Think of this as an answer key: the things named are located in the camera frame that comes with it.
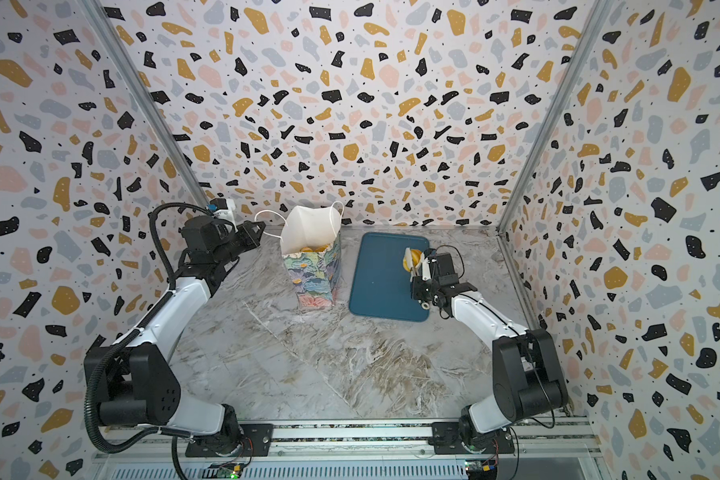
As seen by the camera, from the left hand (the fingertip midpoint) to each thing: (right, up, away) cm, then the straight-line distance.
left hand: (263, 218), depth 80 cm
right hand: (+41, -17, +10) cm, 45 cm away
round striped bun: (+10, -8, +20) cm, 24 cm away
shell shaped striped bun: (+42, -11, +17) cm, 46 cm away
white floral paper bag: (+8, -7, +21) cm, 24 cm away
